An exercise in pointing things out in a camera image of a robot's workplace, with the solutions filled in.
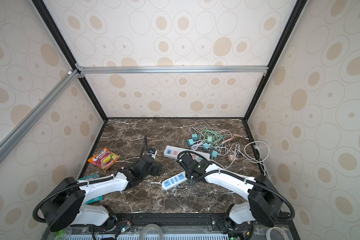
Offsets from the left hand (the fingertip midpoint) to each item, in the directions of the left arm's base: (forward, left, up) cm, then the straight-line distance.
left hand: (160, 161), depth 87 cm
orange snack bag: (+4, +36, -5) cm, 37 cm away
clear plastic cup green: (-36, +39, -1) cm, 53 cm away
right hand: (-6, -14, 0) cm, 15 cm away
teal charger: (+18, -18, -6) cm, 26 cm away
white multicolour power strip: (+10, -7, -6) cm, 13 cm away
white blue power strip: (-11, -8, -5) cm, 14 cm away
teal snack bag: (-8, +41, -6) cm, 43 cm away
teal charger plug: (+22, -21, -7) cm, 32 cm away
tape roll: (-36, -53, -6) cm, 64 cm away
